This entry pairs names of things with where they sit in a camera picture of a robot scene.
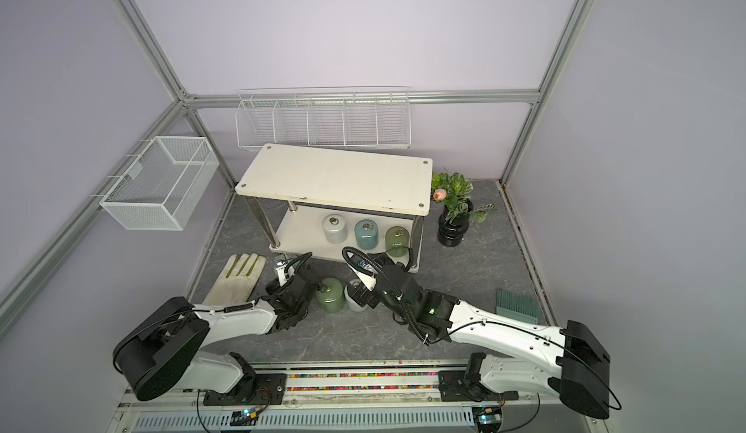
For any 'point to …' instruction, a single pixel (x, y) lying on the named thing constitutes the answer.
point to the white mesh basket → (163, 185)
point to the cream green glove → (231, 288)
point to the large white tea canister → (351, 303)
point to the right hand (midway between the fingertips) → (360, 265)
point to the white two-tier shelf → (321, 202)
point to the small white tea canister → (335, 229)
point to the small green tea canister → (397, 241)
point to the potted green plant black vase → (458, 210)
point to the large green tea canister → (331, 297)
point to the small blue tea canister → (367, 234)
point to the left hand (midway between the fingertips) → (297, 274)
